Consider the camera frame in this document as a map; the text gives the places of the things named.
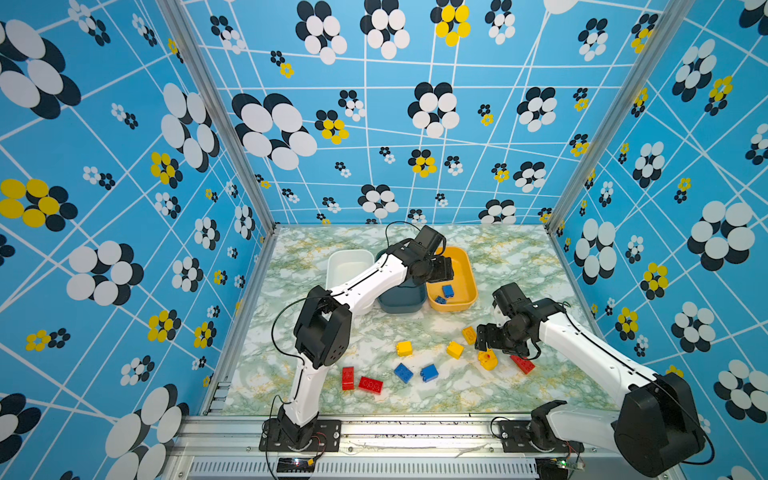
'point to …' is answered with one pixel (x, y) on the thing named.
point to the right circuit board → (552, 468)
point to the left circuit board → (295, 465)
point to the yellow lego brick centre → (404, 348)
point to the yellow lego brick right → (455, 350)
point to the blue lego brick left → (404, 373)
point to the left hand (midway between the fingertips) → (448, 273)
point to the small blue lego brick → (440, 300)
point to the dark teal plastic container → (407, 298)
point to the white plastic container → (343, 264)
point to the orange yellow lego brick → (469, 334)
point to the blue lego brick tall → (448, 291)
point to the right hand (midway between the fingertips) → (491, 347)
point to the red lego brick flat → (372, 385)
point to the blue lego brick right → (429, 373)
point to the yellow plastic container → (461, 291)
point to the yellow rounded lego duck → (487, 359)
